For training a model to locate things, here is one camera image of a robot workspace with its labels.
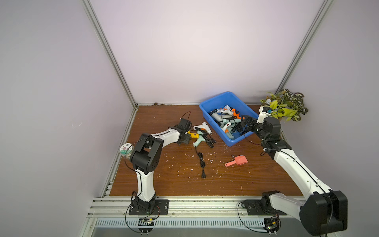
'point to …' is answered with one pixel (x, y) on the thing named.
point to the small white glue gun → (227, 110)
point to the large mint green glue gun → (229, 134)
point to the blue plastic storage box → (219, 101)
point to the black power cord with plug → (202, 163)
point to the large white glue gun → (219, 117)
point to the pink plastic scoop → (239, 160)
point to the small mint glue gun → (201, 138)
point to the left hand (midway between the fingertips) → (186, 136)
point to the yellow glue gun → (193, 135)
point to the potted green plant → (286, 104)
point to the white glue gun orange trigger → (225, 128)
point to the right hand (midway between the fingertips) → (250, 114)
